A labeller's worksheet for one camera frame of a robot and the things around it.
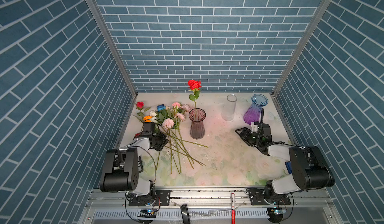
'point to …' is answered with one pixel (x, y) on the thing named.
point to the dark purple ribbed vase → (197, 130)
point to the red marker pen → (233, 208)
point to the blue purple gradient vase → (252, 113)
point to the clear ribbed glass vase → (228, 111)
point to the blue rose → (160, 107)
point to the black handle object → (185, 214)
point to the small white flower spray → (154, 118)
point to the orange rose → (148, 118)
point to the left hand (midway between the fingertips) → (172, 138)
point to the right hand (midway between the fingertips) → (239, 133)
